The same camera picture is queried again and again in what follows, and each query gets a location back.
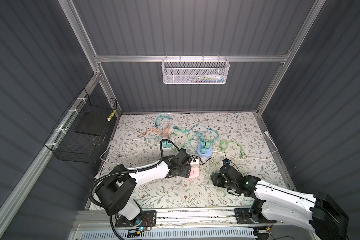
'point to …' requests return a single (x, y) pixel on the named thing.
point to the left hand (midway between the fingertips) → (183, 169)
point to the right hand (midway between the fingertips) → (215, 180)
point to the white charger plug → (197, 162)
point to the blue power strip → (208, 153)
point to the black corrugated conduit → (111, 216)
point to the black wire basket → (82, 133)
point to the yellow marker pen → (111, 115)
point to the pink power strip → (194, 173)
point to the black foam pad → (93, 123)
